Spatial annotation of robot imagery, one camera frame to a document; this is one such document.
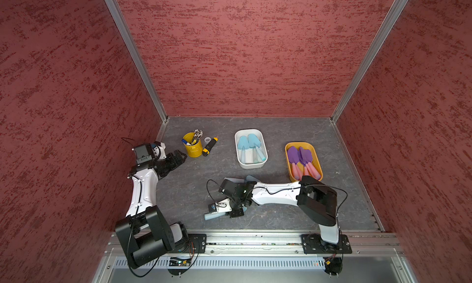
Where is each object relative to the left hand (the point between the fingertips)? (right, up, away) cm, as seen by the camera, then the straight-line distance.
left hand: (180, 163), depth 84 cm
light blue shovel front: (+30, +8, +23) cm, 38 cm away
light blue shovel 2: (+15, -22, -6) cm, 27 cm away
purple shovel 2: (+64, +1, +14) cm, 66 cm away
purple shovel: (+58, +1, +13) cm, 59 cm away
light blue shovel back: (+37, +1, +14) cm, 39 cm away
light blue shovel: (+36, +9, +23) cm, 44 cm away
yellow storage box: (+68, 0, +12) cm, 69 cm away
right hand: (+23, -22, 0) cm, 32 cm away
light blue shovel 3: (+33, -9, +9) cm, 35 cm away
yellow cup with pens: (+3, +9, +11) cm, 15 cm away
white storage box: (+34, +6, +20) cm, 40 cm away
